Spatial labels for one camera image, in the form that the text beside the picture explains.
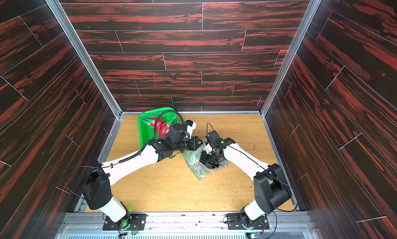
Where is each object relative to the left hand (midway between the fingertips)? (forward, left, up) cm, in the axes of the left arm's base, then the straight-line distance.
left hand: (204, 142), depth 78 cm
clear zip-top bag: (-2, +7, -13) cm, 14 cm away
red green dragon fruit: (+18, +27, -11) cm, 34 cm away
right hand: (-6, +1, -14) cm, 15 cm away
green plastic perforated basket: (+22, +41, -20) cm, 51 cm away
